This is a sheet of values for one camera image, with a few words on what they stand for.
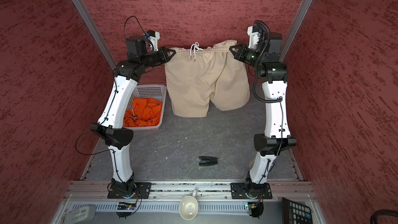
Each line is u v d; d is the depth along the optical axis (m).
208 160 0.83
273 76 0.47
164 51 0.63
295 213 0.67
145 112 0.98
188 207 0.69
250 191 0.68
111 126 0.49
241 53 0.57
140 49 0.56
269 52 0.49
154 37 0.64
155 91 1.10
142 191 0.74
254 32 0.56
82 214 0.66
